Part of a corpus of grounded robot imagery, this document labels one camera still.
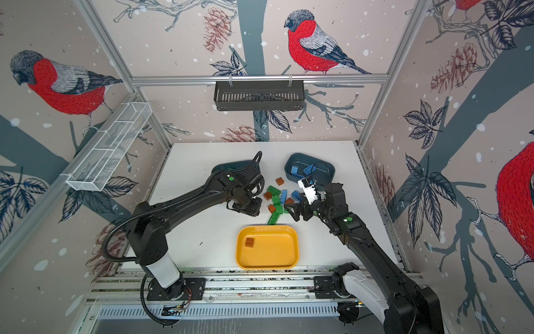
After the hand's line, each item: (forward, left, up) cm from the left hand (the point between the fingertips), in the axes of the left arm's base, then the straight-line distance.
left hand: (258, 213), depth 80 cm
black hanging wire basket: (+58, 0, +16) cm, 60 cm away
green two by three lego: (+17, -7, -10) cm, 21 cm away
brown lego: (-7, +4, -11) cm, 14 cm away
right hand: (+3, -13, +4) cm, 14 cm away
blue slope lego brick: (+30, -18, -10) cm, 36 cm away
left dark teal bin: (+33, +14, -11) cm, 38 cm away
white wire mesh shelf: (+9, +57, +18) cm, 61 cm away
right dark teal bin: (+29, -34, -10) cm, 45 cm away
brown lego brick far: (+23, -10, -12) cm, 28 cm away
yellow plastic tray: (-9, -3, -12) cm, 16 cm away
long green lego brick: (+3, -6, -11) cm, 13 cm away
